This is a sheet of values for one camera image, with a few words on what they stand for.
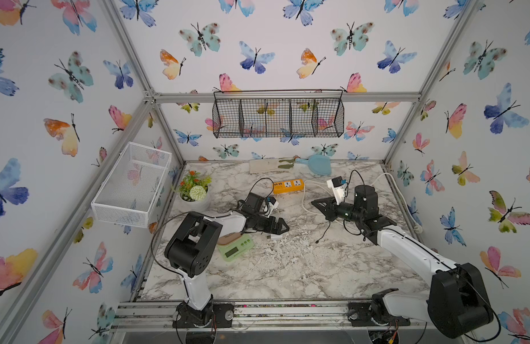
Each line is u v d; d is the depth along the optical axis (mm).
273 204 872
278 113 984
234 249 880
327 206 758
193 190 884
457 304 408
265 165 1188
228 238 884
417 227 969
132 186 875
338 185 712
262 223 825
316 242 893
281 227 839
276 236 910
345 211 706
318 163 1216
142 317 751
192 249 492
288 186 1073
